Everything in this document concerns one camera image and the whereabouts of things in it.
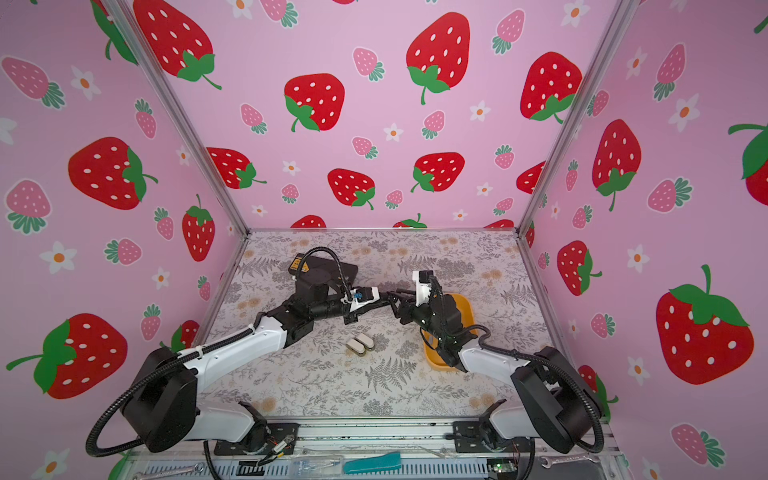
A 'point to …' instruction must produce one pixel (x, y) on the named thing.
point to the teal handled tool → (389, 462)
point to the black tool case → (321, 270)
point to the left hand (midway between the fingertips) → (377, 293)
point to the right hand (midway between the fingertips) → (390, 293)
